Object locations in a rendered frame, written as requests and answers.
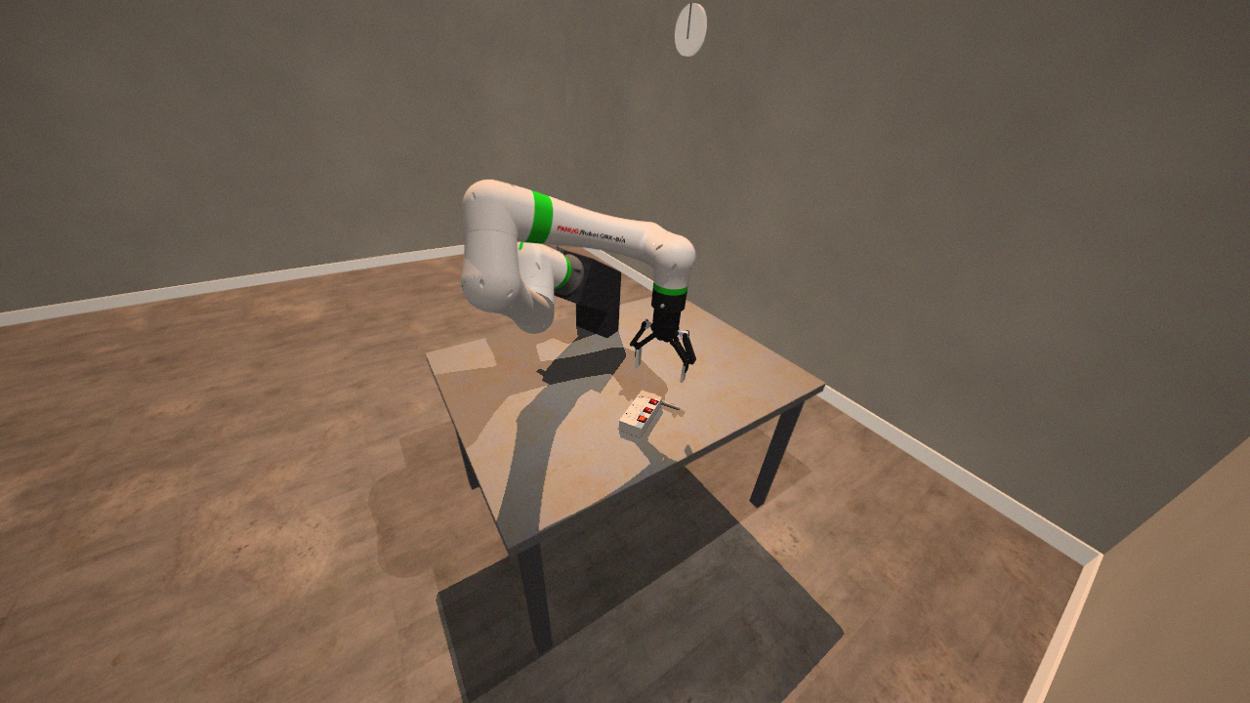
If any cream power strip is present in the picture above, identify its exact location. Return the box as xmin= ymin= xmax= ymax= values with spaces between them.
xmin=619 ymin=392 xmax=680 ymax=437

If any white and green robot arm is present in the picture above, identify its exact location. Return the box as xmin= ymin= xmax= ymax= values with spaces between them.
xmin=461 ymin=180 xmax=695 ymax=334

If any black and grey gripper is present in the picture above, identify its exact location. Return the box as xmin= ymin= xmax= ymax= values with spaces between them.
xmin=630 ymin=310 xmax=696 ymax=383

